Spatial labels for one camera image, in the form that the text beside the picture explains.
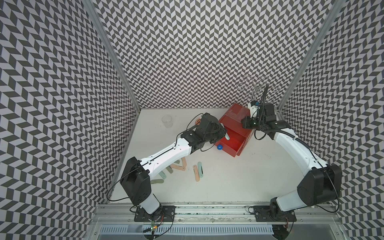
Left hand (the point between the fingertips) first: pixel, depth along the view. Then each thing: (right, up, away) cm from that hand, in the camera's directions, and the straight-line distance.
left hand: (228, 131), depth 75 cm
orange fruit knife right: (-16, -26, +9) cm, 32 cm away
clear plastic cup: (-38, +6, +32) cm, 50 cm away
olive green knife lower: (-38, -28, +6) cm, 48 cm away
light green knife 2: (-1, -3, -1) cm, 3 cm away
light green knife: (-14, -24, +11) cm, 30 cm away
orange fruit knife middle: (-28, -22, +14) cm, 39 cm away
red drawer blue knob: (-4, -8, +2) cm, 9 cm away
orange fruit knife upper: (-24, -20, +16) cm, 35 cm away
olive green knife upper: (-25, -14, -4) cm, 29 cm away
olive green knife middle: (-33, -23, +13) cm, 42 cm away
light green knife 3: (-36, -26, +11) cm, 46 cm away
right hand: (+9, +4, +8) cm, 13 cm away
